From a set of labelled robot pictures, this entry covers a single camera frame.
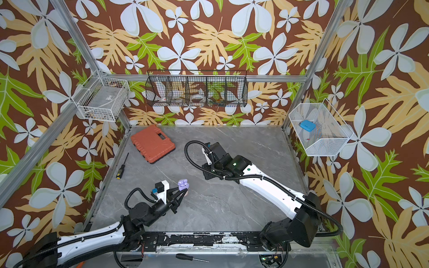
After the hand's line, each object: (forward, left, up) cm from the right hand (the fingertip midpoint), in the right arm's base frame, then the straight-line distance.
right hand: (203, 169), depth 76 cm
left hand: (-8, +7, -2) cm, 11 cm away
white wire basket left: (+33, +53, +15) cm, 64 cm away
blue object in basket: (+22, -54, +6) cm, 59 cm away
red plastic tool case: (+28, +34, -15) cm, 46 cm away
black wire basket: (+47, +5, +12) cm, 49 cm away
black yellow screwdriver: (+10, +49, -17) cm, 53 cm away
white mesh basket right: (+18, -58, +7) cm, 62 cm away
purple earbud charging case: (-8, +8, +1) cm, 11 cm away
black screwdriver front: (-32, +9, -19) cm, 38 cm away
